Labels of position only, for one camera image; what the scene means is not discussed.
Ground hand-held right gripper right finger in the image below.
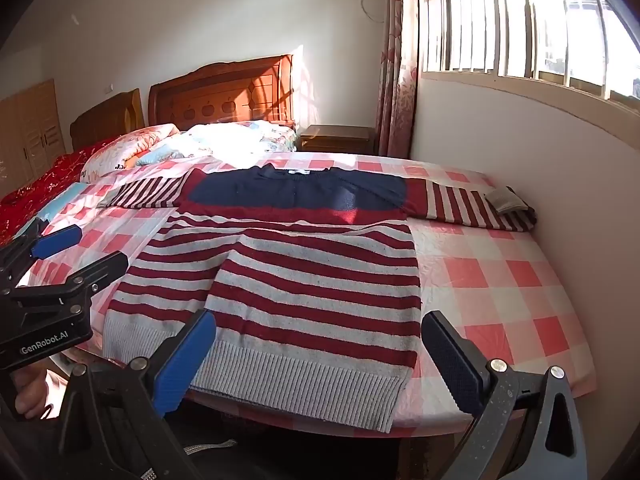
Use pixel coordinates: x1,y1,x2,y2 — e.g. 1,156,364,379
421,310,589,480

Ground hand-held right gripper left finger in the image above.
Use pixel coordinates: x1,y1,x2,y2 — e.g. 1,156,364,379
57,309,218,480

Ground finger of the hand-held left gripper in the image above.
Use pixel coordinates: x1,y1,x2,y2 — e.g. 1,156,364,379
9,251,130,322
0,221,84,287

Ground red grey striped sweater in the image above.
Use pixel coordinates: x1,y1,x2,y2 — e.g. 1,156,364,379
97,165,538,435

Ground person's left hand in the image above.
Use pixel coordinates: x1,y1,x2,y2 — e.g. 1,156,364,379
10,355,68,422

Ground red floral blanket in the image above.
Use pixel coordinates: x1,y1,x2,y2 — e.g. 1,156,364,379
0,136,118,246

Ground bed with pink checked sheet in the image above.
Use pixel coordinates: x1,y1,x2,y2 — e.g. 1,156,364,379
30,150,598,433

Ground pink floral pillow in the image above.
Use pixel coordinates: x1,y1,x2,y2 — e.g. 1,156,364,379
80,122,181,183

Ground person's dark zipped jacket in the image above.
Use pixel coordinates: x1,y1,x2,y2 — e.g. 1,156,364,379
0,400,401,480

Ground light wooden wardrobe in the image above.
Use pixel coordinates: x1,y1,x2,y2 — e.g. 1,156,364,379
0,79,66,201

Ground small wooden headboard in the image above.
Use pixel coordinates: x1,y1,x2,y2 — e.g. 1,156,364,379
70,88,146,151

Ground folded grey cloth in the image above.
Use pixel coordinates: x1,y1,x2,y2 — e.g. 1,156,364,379
484,186,531,217

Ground white floral quilt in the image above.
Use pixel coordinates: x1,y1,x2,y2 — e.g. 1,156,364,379
135,121,301,168

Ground large carved wooden headboard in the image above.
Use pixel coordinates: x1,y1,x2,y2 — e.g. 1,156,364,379
148,54,296,133

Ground wooden nightstand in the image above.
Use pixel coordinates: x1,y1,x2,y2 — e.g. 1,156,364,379
298,125,377,155

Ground pink floral curtain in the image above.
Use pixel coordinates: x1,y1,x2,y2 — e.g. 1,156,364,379
376,0,426,158

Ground window with metal bars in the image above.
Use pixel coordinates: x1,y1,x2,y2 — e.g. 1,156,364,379
420,0,640,106

